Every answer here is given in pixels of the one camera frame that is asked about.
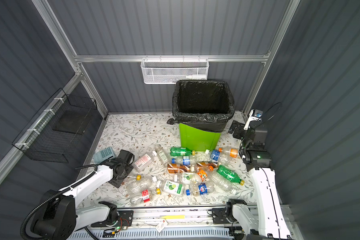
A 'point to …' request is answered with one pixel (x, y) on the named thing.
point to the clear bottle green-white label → (163, 156)
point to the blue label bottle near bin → (215, 155)
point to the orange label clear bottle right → (233, 152)
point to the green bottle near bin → (181, 151)
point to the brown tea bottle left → (176, 168)
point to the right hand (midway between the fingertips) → (245, 124)
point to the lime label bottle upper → (187, 178)
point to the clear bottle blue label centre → (186, 160)
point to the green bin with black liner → (202, 108)
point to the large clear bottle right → (216, 182)
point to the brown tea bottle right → (207, 164)
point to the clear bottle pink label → (143, 162)
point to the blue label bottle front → (202, 189)
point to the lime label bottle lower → (170, 187)
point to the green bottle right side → (229, 174)
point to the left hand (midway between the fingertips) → (126, 173)
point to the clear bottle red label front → (146, 196)
